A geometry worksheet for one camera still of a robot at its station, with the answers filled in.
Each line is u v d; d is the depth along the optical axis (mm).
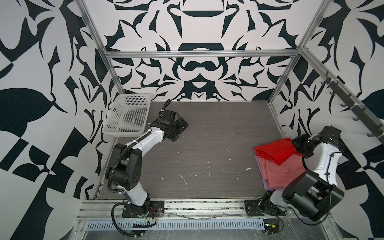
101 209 759
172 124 776
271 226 709
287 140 817
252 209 740
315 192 441
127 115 1115
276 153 752
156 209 739
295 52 920
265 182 815
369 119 538
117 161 447
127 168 458
